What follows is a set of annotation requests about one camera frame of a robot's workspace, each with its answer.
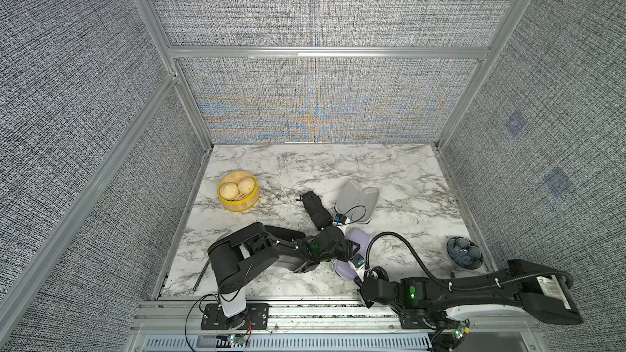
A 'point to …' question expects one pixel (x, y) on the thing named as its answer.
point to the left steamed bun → (229, 191)
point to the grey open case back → (356, 203)
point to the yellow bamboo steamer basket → (244, 202)
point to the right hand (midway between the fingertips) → (352, 280)
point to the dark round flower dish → (465, 252)
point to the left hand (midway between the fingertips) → (360, 246)
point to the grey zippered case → (284, 233)
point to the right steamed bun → (246, 185)
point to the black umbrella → (317, 209)
